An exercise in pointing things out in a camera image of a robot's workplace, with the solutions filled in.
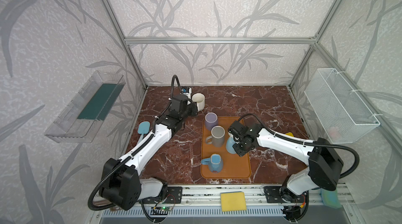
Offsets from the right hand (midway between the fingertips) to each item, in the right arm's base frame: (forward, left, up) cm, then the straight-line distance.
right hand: (239, 144), depth 84 cm
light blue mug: (-1, +5, +4) cm, 7 cm away
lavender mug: (+14, +15, +3) cm, 21 cm away
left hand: (+18, +22, +18) cm, 34 cm away
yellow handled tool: (+9, -32, -5) cm, 34 cm away
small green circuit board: (-28, +36, -5) cm, 46 cm away
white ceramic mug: (+31, +23, +2) cm, 38 cm away
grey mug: (+4, +11, +5) cm, 13 cm away
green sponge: (-25, -39, -3) cm, 47 cm away
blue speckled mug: (-11, +13, +5) cm, 18 cm away
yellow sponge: (-26, +5, -5) cm, 27 cm away
